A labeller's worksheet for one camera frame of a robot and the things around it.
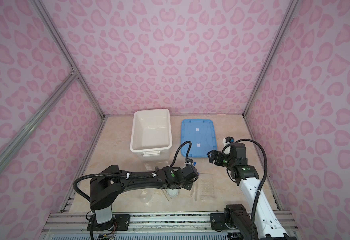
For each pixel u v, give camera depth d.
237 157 0.59
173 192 0.81
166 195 0.81
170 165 0.66
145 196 0.82
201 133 1.08
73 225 0.74
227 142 0.70
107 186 0.49
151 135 1.08
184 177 0.63
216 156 0.70
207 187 0.83
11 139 0.60
